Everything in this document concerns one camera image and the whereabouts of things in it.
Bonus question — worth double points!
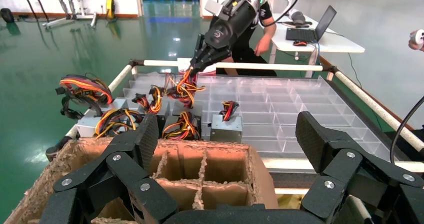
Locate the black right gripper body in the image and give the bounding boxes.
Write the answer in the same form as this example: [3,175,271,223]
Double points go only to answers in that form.
[203,1,258,55]

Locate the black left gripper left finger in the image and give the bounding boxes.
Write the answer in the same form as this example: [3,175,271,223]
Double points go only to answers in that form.
[39,113,178,224]

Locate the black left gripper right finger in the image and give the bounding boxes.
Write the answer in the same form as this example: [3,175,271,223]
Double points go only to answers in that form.
[295,111,424,224]

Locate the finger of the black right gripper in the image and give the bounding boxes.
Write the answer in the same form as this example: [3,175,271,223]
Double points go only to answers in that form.
[190,33,207,72]
[193,48,232,75]

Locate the silver power supply with cables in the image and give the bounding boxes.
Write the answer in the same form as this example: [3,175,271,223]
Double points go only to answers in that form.
[164,67,207,117]

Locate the white round controller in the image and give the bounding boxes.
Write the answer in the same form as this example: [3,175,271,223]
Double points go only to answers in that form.
[412,29,424,48]

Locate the person's bare forearm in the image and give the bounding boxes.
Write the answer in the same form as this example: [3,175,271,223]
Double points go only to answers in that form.
[261,15,278,43]

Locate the person's bare hand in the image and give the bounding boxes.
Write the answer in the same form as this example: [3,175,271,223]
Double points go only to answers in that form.
[254,36,273,57]

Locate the hand with controller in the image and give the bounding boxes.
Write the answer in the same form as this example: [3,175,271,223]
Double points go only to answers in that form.
[408,36,424,53]

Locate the person in black shirt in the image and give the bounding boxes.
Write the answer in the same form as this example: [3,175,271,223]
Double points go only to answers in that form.
[215,4,278,78]

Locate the grey pouch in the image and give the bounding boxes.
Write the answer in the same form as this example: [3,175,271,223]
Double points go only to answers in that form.
[281,10,313,28]

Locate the dark grey power supply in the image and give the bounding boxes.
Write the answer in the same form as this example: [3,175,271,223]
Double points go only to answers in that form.
[161,111,203,141]

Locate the clear plastic divider tray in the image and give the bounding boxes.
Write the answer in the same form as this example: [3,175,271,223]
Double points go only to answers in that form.
[122,72,396,161]

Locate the black laptop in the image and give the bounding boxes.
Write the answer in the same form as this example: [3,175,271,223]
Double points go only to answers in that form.
[285,4,338,43]

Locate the power supply with large bundle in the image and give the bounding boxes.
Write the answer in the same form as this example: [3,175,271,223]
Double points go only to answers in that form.
[55,73,129,138]

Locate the white desk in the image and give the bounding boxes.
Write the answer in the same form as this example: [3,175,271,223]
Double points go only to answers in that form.
[269,12,366,79]

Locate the brown cardboard divider box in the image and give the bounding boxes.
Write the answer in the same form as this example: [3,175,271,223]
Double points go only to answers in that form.
[3,138,280,224]

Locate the white metal stand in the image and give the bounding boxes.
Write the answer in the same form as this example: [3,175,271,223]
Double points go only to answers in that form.
[43,0,100,30]

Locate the black floor object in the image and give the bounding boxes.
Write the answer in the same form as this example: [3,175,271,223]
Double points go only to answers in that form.
[0,7,16,24]

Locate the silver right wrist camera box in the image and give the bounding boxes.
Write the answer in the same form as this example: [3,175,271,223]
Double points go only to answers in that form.
[204,0,233,21]

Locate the white frame pipe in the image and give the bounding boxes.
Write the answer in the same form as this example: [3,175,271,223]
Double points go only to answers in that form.
[66,64,133,141]
[332,70,424,154]
[132,59,327,72]

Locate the white flat frame bar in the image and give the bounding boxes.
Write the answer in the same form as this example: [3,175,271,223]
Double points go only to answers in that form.
[261,158,424,174]

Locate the thin black hanging cable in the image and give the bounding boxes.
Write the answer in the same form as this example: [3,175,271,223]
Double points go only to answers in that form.
[389,95,424,166]

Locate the power supply red cable bundle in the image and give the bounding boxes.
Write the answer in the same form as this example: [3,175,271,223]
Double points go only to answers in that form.
[131,85,164,115]

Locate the power supply yellow black cables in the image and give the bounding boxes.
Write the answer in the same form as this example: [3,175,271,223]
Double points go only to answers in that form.
[95,107,144,140]

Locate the silver power supply short cables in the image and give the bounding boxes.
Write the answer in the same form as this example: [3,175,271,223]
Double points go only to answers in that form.
[209,100,244,144]

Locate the yellow cable reel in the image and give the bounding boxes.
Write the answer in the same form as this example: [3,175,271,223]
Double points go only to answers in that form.
[105,0,116,20]

